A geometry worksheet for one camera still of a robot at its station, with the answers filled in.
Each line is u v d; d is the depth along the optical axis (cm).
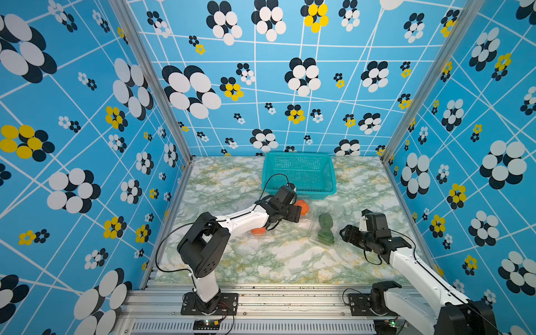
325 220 87
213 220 50
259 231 82
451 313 41
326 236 86
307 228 92
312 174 112
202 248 46
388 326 70
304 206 95
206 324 72
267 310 73
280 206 69
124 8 68
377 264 69
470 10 68
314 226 94
